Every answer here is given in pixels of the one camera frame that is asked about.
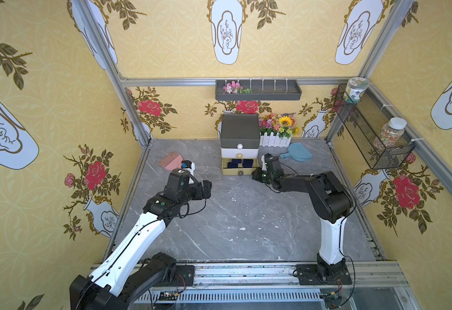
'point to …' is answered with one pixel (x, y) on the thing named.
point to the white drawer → (227, 152)
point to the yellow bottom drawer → (239, 166)
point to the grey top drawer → (240, 143)
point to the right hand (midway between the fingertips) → (257, 168)
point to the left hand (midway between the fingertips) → (194, 183)
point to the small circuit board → (168, 296)
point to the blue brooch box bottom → (247, 163)
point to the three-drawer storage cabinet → (239, 126)
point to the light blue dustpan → (297, 152)
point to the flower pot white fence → (272, 141)
